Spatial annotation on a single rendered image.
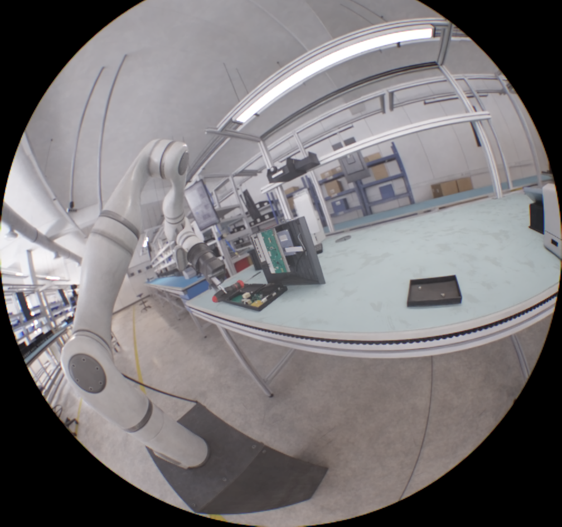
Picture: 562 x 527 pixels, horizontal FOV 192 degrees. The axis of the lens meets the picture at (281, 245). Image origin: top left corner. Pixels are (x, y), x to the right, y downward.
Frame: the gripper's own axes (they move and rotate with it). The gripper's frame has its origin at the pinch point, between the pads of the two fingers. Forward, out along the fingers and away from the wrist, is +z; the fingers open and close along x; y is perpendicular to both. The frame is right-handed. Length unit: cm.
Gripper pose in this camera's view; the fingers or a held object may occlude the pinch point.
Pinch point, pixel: (226, 296)
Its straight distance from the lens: 42.6
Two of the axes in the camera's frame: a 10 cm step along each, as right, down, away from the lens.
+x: -2.6, 7.9, 5.5
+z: 7.6, 5.2, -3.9
